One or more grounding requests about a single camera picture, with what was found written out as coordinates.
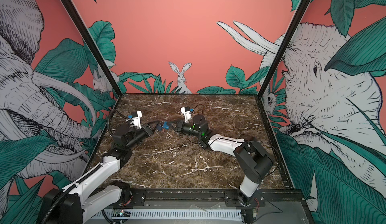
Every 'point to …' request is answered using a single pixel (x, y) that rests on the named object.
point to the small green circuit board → (120, 213)
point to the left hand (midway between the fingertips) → (161, 121)
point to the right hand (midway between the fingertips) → (164, 125)
